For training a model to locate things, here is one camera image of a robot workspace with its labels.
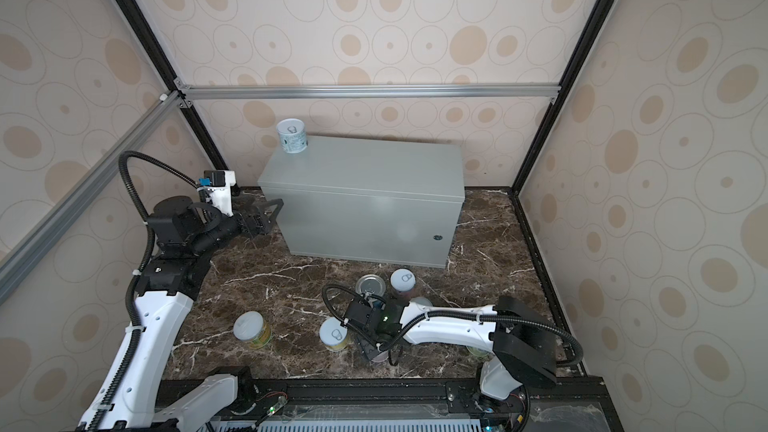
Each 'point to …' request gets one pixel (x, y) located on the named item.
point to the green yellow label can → (251, 328)
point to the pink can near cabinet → (403, 281)
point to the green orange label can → (478, 352)
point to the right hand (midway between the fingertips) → (374, 343)
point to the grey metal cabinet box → (389, 200)
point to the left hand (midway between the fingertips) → (272, 197)
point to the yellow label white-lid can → (333, 335)
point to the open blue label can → (371, 282)
